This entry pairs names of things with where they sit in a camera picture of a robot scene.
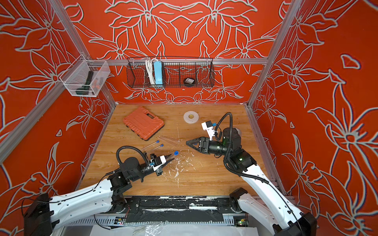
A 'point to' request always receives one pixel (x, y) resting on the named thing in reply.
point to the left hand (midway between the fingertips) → (172, 155)
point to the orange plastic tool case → (143, 123)
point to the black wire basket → (174, 70)
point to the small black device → (188, 80)
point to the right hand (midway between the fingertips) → (186, 147)
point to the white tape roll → (191, 117)
